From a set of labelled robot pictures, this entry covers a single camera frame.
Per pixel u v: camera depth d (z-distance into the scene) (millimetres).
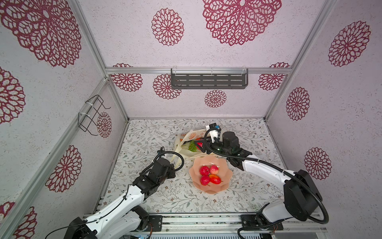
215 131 701
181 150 817
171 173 714
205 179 822
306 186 410
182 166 659
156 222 739
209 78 952
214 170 870
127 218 585
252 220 742
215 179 838
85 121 779
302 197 427
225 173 876
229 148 632
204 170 874
